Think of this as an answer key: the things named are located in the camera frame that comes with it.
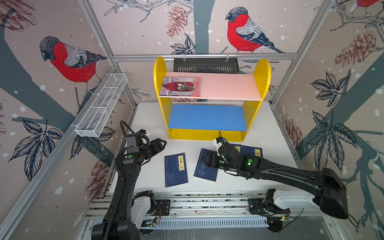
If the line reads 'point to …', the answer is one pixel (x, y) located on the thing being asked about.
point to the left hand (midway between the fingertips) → (161, 144)
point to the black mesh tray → (217, 65)
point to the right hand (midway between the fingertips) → (202, 161)
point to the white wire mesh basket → (100, 105)
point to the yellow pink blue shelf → (209, 122)
